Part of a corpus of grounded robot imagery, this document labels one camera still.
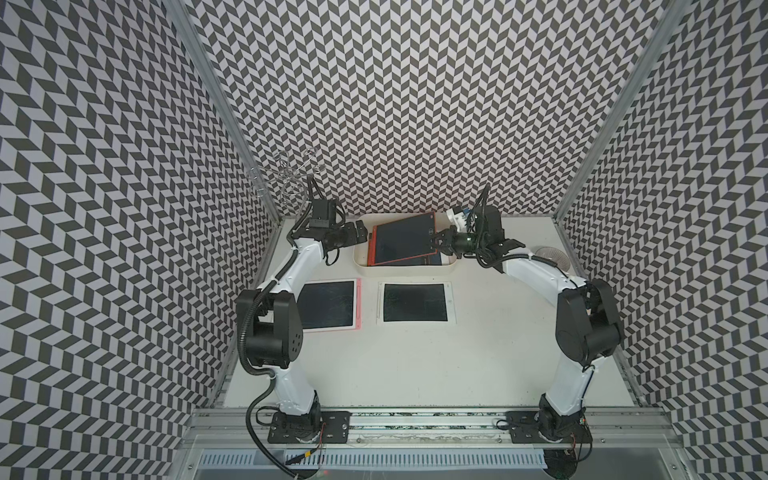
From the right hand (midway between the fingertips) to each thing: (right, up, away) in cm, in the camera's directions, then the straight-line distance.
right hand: (425, 244), depth 85 cm
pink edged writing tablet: (-29, -20, +10) cm, 37 cm away
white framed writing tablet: (-3, -20, +13) cm, 24 cm away
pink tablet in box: (+6, -5, +20) cm, 21 cm away
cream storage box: (+9, -7, +13) cm, 17 cm away
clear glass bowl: (+46, -4, +16) cm, 49 cm away
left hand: (-21, +3, +7) cm, 23 cm away
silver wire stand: (-47, +25, +24) cm, 59 cm away
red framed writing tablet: (-7, +1, 0) cm, 7 cm away
